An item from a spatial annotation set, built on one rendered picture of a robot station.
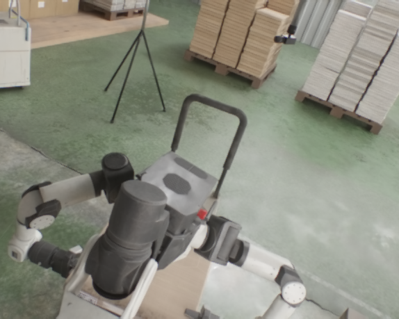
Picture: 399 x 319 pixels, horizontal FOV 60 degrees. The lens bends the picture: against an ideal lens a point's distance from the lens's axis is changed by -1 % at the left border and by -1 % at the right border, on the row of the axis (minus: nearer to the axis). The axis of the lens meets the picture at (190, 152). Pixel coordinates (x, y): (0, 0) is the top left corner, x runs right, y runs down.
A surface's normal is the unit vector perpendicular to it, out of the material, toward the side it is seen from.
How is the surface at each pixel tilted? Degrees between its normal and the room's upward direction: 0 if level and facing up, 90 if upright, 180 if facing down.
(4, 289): 0
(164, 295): 0
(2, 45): 90
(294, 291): 64
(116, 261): 73
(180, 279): 0
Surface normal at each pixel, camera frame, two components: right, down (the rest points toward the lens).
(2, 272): 0.25, -0.82
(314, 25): -0.42, 0.39
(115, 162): 0.13, -0.72
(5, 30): 0.66, 0.54
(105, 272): -0.24, 0.18
